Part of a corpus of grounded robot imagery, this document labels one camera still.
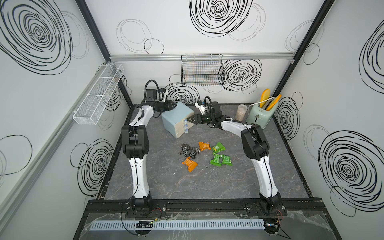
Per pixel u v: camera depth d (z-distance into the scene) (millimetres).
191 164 885
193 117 891
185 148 945
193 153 914
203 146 953
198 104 913
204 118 889
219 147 942
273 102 1011
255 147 601
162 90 905
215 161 889
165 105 892
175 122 905
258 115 953
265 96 973
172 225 963
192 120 942
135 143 579
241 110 1051
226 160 889
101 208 751
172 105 952
